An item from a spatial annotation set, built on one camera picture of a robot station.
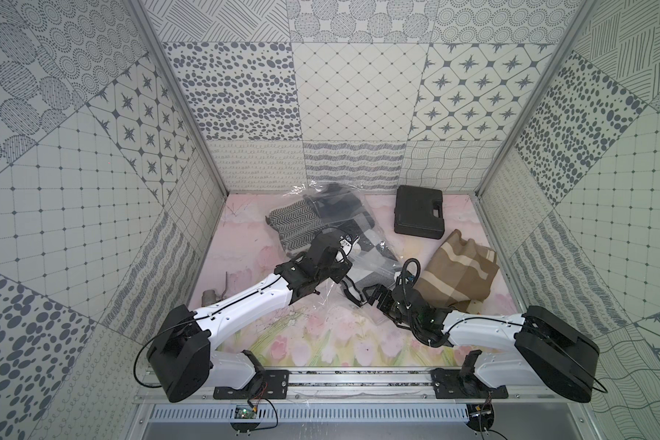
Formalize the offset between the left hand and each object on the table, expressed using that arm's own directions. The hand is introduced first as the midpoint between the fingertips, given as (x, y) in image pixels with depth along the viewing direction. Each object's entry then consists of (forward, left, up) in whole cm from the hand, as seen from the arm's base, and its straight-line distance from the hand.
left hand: (352, 256), depth 79 cm
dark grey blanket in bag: (+36, +7, -16) cm, 39 cm away
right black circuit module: (-36, -35, -22) cm, 55 cm away
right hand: (-6, -6, -15) cm, 17 cm away
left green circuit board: (-37, +29, -20) cm, 51 cm away
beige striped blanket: (+3, -37, -16) cm, 41 cm away
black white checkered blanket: (+1, -6, -3) cm, 7 cm away
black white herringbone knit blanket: (+23, +21, -14) cm, 34 cm away
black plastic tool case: (+31, -27, -14) cm, 44 cm away
